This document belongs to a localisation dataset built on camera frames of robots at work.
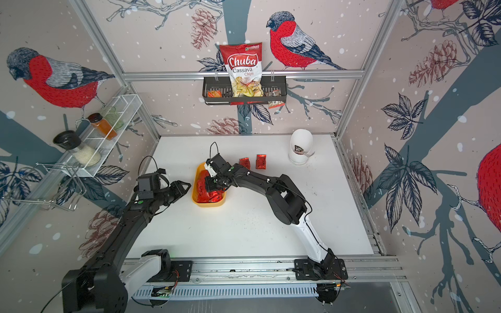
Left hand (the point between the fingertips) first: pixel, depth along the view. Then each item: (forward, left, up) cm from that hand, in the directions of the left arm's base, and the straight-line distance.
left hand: (190, 182), depth 84 cm
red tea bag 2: (+20, -23, -13) cm, 33 cm away
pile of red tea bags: (-2, -4, -9) cm, 10 cm away
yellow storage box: (+14, +1, -10) cm, 17 cm away
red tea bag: (+21, -31, -13) cm, 40 cm away
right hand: (+1, -4, -7) cm, 8 cm away
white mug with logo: (+26, -54, -10) cm, 61 cm away
